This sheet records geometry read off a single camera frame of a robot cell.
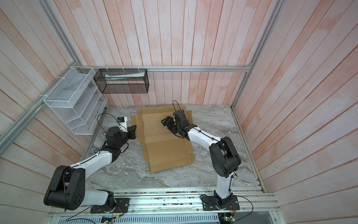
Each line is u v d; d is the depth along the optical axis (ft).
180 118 2.31
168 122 2.62
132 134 2.57
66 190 1.39
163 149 3.13
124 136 2.42
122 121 2.45
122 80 3.42
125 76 2.95
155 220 2.30
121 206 2.41
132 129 2.81
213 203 2.39
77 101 2.40
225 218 2.33
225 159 1.61
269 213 2.36
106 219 2.31
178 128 2.35
